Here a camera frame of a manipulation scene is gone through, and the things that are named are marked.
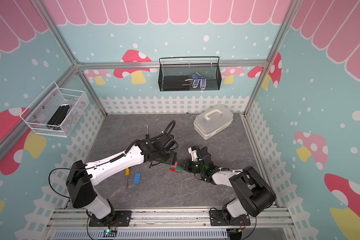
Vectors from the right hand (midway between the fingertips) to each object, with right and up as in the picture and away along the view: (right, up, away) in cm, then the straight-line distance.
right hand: (178, 164), depth 85 cm
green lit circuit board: (-33, -31, -13) cm, 47 cm away
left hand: (-4, +3, -5) cm, 7 cm away
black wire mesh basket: (+7, +56, +9) cm, 57 cm away
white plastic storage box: (+22, +26, +16) cm, 38 cm away
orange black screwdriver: (-23, +16, +21) cm, 35 cm away
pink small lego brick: (-1, 0, 0) cm, 1 cm away
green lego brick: (0, -2, 0) cm, 2 cm away
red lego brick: (-2, -4, +3) cm, 5 cm away
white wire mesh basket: (-60, +29, -13) cm, 68 cm away
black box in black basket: (-2, +49, +6) cm, 49 cm away
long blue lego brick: (-24, -8, +1) cm, 25 cm away
